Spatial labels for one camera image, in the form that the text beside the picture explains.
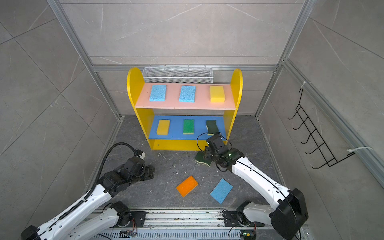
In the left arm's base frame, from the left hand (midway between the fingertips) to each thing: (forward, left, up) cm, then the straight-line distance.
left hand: (150, 166), depth 78 cm
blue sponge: (-11, -39, -11) cm, 42 cm away
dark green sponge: (+10, -27, -10) cm, 31 cm away
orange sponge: (-8, -19, -12) cm, 24 cm away
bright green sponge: (+25, -21, +1) cm, 33 cm away
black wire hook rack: (+3, -80, +20) cm, 82 cm away
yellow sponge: (+25, -5, +3) cm, 26 cm away
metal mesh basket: (+55, -13, +21) cm, 61 cm away
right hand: (+7, -31, +3) cm, 32 cm away
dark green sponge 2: (+24, -36, +3) cm, 43 cm away
